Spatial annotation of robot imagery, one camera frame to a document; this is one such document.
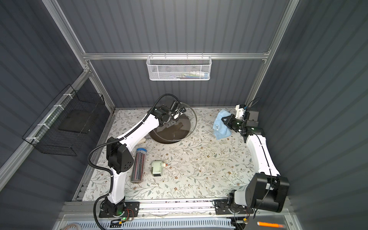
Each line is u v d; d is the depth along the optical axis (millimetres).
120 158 513
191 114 1161
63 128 696
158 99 1168
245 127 607
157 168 827
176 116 789
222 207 735
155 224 705
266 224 693
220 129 787
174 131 953
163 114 639
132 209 723
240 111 739
